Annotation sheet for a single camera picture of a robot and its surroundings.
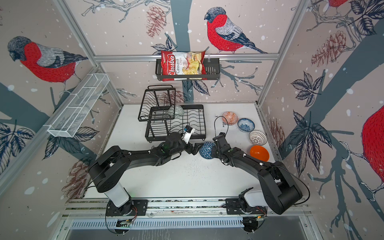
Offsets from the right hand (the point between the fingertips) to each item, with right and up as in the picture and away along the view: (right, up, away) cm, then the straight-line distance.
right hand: (213, 152), depth 91 cm
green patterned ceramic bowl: (-26, +26, +23) cm, 44 cm away
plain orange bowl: (+29, 0, -1) cm, 29 cm away
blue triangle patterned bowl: (-5, +1, +2) cm, 5 cm away
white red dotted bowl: (+31, +8, +7) cm, 33 cm away
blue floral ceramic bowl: (+25, +16, +16) cm, 34 cm away
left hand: (-10, +9, -7) cm, 15 cm away
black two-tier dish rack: (-30, +22, -4) cm, 37 cm away
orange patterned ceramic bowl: (+15, +21, +20) cm, 32 cm away
